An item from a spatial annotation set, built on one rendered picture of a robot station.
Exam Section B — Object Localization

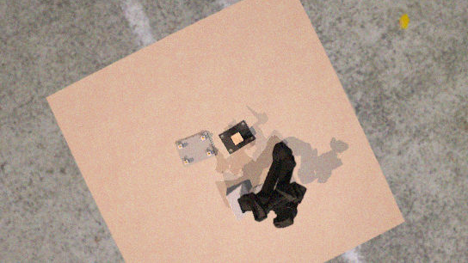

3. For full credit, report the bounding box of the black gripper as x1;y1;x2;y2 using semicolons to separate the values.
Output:
251;181;304;222

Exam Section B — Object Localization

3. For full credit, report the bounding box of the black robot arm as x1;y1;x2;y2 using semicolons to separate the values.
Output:
237;142;302;228

